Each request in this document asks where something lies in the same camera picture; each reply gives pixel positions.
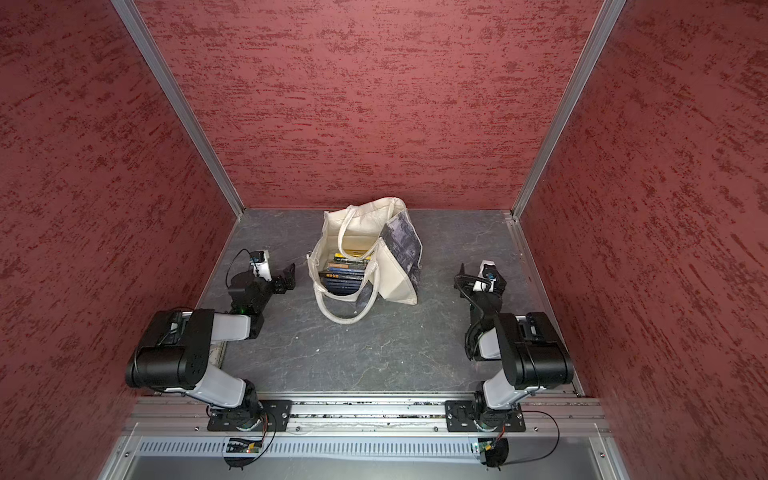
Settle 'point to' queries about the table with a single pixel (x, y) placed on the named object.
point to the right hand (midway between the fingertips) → (477, 269)
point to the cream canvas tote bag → (386, 229)
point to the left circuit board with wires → (239, 452)
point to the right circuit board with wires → (496, 450)
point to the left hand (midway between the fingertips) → (280, 269)
